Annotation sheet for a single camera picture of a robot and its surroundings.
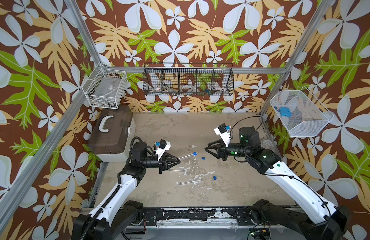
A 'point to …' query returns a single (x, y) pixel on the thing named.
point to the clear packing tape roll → (268, 143)
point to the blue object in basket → (285, 112)
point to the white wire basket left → (106, 87)
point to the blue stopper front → (215, 178)
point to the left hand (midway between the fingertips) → (179, 159)
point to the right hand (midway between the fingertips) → (206, 147)
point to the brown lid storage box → (112, 134)
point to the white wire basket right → (302, 115)
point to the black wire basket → (188, 79)
